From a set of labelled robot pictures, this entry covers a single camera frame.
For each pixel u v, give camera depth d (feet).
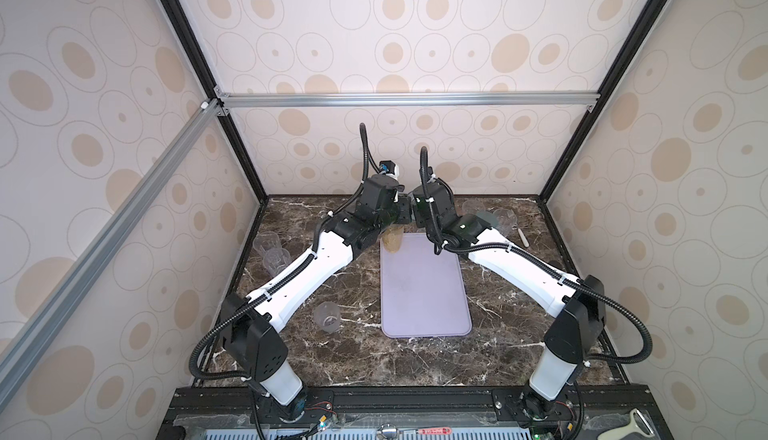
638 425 2.30
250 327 1.35
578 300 1.49
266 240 3.36
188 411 2.44
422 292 3.09
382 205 1.88
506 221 3.56
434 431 2.28
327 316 2.87
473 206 3.83
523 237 3.55
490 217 3.49
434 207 1.90
